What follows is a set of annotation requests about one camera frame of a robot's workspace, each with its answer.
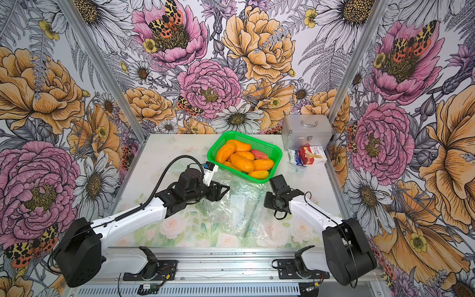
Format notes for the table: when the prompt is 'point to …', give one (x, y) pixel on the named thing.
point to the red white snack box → (312, 154)
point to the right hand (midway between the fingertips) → (268, 206)
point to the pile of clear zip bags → (241, 210)
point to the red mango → (258, 154)
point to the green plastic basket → (245, 156)
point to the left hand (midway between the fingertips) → (223, 191)
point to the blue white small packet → (294, 157)
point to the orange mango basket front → (263, 164)
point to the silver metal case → (299, 130)
